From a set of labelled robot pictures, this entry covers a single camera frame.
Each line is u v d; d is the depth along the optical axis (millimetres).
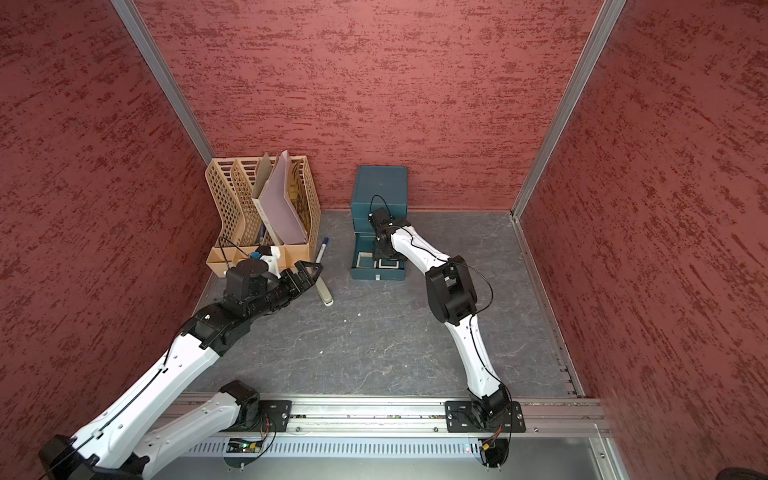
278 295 618
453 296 607
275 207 947
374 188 1104
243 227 1043
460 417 739
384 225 778
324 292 914
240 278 524
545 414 761
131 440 409
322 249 1074
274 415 737
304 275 642
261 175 928
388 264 988
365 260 1049
